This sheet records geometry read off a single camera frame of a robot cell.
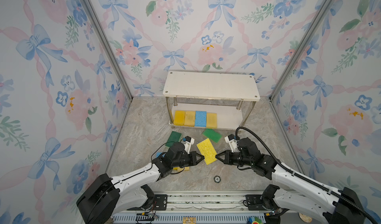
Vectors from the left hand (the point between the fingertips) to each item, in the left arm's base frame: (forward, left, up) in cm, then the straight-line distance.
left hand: (205, 157), depth 76 cm
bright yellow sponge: (+28, +15, -4) cm, 33 cm away
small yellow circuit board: (-26, +8, -12) cm, 29 cm away
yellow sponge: (+28, -6, -6) cm, 29 cm away
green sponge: (+20, -7, -12) cm, 25 cm away
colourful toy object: (-25, -23, -12) cm, 36 cm away
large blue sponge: (+28, +1, -5) cm, 29 cm away
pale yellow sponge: (-7, +13, +4) cm, 15 cm away
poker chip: (-7, -7, -13) cm, 16 cm away
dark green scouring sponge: (+18, +18, -11) cm, 28 cm away
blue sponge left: (-2, +22, +9) cm, 24 cm away
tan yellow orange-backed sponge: (+28, +9, -5) cm, 30 cm away
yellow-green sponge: (+3, -2, 0) cm, 4 cm away
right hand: (0, -5, 0) cm, 5 cm away
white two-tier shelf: (+23, -13, +21) cm, 34 cm away
